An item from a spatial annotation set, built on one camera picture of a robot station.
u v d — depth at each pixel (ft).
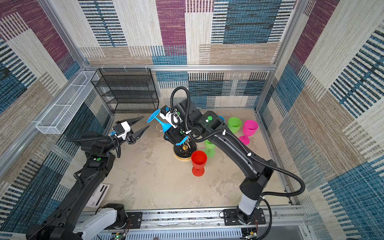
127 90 3.57
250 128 2.97
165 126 2.03
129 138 1.89
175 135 1.91
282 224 2.39
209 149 2.82
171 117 1.88
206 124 1.49
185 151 3.16
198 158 2.54
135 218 2.40
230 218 2.39
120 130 1.65
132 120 1.92
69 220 1.33
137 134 1.93
